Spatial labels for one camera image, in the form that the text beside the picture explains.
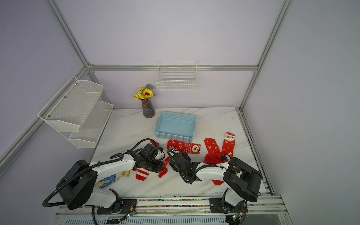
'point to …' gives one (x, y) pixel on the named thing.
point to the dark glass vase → (148, 108)
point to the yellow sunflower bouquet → (146, 93)
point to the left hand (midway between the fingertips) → (162, 170)
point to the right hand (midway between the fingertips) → (179, 157)
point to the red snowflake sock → (214, 155)
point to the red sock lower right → (218, 183)
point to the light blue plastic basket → (176, 126)
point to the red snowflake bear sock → (184, 147)
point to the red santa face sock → (229, 143)
